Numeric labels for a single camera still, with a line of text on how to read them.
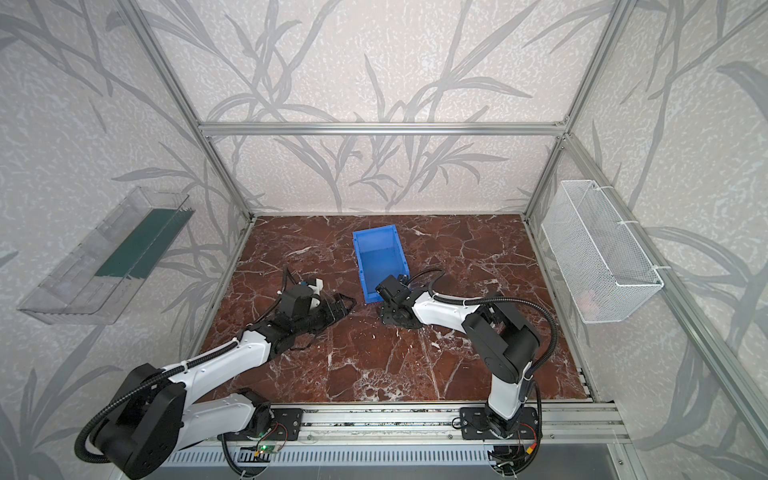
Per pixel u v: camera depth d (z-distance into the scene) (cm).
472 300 52
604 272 61
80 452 39
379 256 108
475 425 74
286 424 73
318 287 82
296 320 68
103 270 65
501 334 48
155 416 40
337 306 77
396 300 72
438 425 75
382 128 99
